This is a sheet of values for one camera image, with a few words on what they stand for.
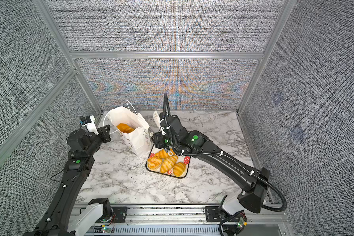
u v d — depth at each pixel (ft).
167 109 1.72
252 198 1.27
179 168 2.79
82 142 1.79
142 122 2.28
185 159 3.03
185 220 2.40
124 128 3.09
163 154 2.97
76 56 2.95
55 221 1.30
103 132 2.10
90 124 2.08
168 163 2.81
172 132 1.58
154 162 2.87
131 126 3.29
